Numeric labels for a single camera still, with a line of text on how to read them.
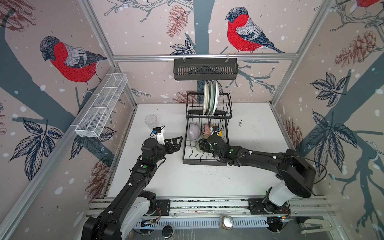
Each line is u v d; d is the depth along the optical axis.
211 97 0.75
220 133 1.03
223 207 0.75
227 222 0.61
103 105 0.79
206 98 0.76
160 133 0.71
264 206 0.66
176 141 0.71
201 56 0.94
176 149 0.71
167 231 0.60
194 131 0.91
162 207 0.73
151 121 1.05
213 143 0.64
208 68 1.07
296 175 0.44
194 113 1.11
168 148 0.71
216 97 0.74
